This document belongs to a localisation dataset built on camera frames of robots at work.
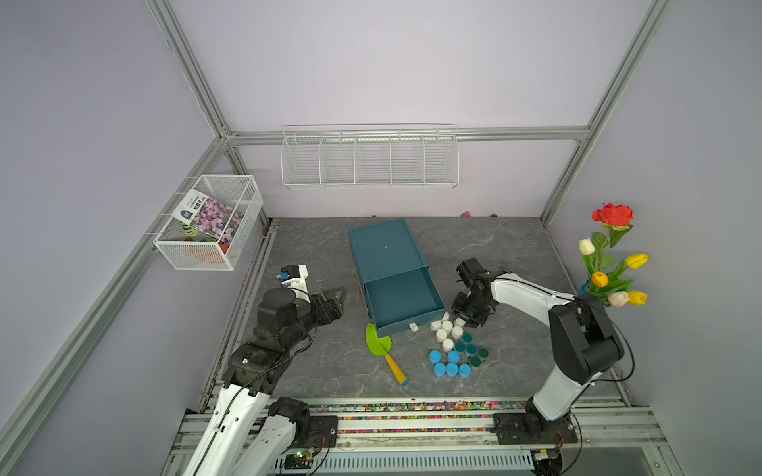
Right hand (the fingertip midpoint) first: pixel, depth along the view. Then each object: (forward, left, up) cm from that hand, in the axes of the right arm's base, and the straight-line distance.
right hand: (454, 316), depth 92 cm
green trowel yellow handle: (-9, +23, -2) cm, 24 cm away
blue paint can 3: (-16, +6, 0) cm, 17 cm away
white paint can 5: (-6, +5, +1) cm, 8 cm away
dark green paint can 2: (-11, -3, 0) cm, 11 cm away
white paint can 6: (-10, +3, +1) cm, 10 cm away
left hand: (-5, +33, +23) cm, 41 cm away
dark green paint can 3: (-12, -7, 0) cm, 14 cm away
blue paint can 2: (-12, +2, 0) cm, 13 cm away
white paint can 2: (-4, 0, +4) cm, 5 cm away
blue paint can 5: (-17, 0, +1) cm, 17 cm away
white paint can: (-4, +6, +1) cm, 7 cm away
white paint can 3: (-3, +3, +1) cm, 4 cm away
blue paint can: (-13, +8, +1) cm, 15 cm away
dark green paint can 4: (-14, -4, 0) cm, 15 cm away
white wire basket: (+4, +70, +30) cm, 77 cm away
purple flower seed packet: (+12, +66, +33) cm, 74 cm away
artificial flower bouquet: (+3, -36, +21) cm, 42 cm away
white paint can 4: (-5, 0, 0) cm, 5 cm away
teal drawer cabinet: (+11, +21, +19) cm, 31 cm away
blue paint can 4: (-17, +3, +1) cm, 17 cm away
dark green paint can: (-7, -3, 0) cm, 8 cm away
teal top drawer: (-1, +17, +13) cm, 21 cm away
